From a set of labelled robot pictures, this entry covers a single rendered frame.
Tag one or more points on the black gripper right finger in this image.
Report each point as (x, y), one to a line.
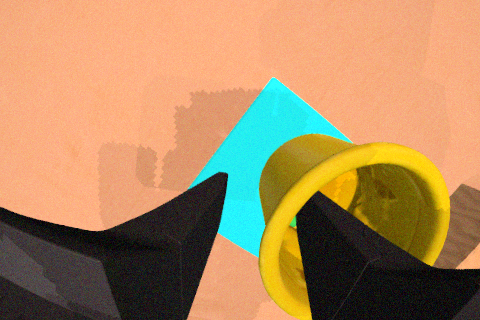
(353, 273)

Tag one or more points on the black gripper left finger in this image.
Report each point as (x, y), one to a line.
(148, 268)

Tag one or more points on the yellow cup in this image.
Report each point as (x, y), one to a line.
(395, 190)

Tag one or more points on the tan wooden block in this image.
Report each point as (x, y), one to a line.
(461, 249)

